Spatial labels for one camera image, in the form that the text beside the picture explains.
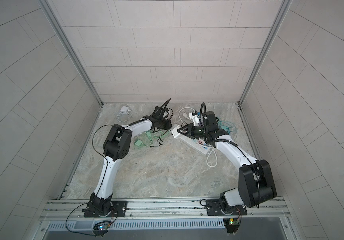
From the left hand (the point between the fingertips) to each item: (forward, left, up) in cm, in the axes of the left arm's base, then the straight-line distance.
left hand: (174, 123), depth 104 cm
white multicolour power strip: (-18, -14, +2) cm, 23 cm away
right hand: (-19, -4, +18) cm, 26 cm away
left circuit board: (-58, +29, +4) cm, 65 cm away
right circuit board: (-57, -28, 0) cm, 64 cm away
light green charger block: (-12, +16, +3) cm, 20 cm away
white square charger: (+12, +38, +1) cm, 40 cm away
